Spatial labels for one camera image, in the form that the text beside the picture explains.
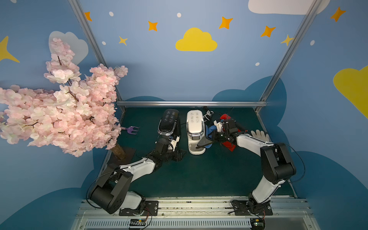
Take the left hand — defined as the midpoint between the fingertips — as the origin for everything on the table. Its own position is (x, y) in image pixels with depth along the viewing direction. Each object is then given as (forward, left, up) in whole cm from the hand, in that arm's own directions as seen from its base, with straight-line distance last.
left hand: (183, 149), depth 88 cm
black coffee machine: (+9, +9, +12) cm, 18 cm away
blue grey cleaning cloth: (+13, -16, +4) cm, 21 cm away
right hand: (+11, -17, 0) cm, 20 cm away
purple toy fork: (+20, +42, -9) cm, 47 cm away
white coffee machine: (+5, -6, +15) cm, 17 cm away
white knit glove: (+17, -57, -8) cm, 60 cm away
